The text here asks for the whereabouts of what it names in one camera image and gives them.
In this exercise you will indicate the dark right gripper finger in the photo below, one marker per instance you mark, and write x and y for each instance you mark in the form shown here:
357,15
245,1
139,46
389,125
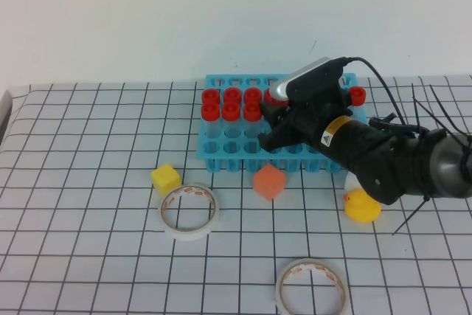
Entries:
272,113

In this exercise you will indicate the red capped test tube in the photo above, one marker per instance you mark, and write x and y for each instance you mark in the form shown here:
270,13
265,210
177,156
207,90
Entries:
232,95
252,95
210,114
211,95
253,119
357,95
231,119
270,100

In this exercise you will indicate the white tape roll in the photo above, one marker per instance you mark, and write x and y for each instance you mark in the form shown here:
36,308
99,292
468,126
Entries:
308,285
189,212

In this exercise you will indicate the white tape roll front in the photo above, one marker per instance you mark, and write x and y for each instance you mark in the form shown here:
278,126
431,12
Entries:
308,285

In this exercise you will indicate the white tape roll left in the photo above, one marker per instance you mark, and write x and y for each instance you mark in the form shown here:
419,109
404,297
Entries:
189,212

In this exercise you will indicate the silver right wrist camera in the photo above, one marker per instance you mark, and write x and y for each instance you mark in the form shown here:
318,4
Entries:
278,90

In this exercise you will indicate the orange foam cube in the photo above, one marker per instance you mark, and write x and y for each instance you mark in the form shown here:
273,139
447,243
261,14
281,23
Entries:
269,182

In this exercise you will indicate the white cube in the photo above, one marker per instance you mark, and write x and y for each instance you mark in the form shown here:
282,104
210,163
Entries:
352,183

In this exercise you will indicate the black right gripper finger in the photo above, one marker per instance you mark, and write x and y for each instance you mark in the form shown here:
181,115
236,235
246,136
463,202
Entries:
286,133

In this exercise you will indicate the yellow foam cube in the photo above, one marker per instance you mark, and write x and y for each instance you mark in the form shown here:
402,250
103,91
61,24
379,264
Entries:
165,179

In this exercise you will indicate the blue test tube rack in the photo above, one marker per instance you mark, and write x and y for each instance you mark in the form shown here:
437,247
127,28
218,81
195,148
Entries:
244,151

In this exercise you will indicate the yellow rubber duck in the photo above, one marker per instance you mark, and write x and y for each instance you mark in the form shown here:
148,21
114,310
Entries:
360,207

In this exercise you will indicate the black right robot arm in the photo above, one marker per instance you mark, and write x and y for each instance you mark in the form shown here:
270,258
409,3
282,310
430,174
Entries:
388,159

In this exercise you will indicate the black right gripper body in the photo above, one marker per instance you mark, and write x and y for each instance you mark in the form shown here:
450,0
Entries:
316,99

